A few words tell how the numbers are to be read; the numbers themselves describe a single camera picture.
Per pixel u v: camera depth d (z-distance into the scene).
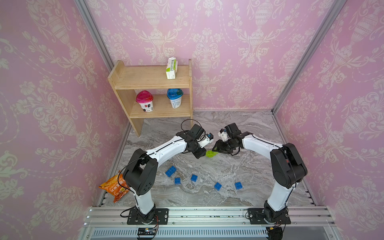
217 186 0.83
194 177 0.85
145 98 0.85
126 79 0.78
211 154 0.92
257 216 0.73
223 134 0.89
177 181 0.85
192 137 0.68
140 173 0.47
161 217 0.74
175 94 0.87
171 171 0.88
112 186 0.79
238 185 0.81
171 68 0.76
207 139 0.79
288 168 0.49
